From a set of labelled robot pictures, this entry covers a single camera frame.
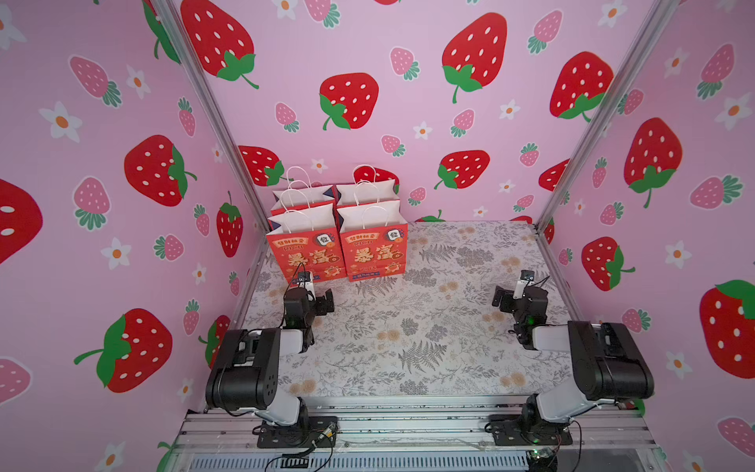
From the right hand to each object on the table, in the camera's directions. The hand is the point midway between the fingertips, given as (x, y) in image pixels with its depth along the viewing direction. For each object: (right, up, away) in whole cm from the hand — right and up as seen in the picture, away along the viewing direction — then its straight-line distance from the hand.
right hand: (519, 289), depth 95 cm
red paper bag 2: (-68, +15, -7) cm, 70 cm away
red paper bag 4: (-51, +35, +7) cm, 62 cm away
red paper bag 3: (-69, +29, -9) cm, 76 cm away
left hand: (-67, -1, +1) cm, 67 cm away
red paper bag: (-47, +16, -7) cm, 51 cm away
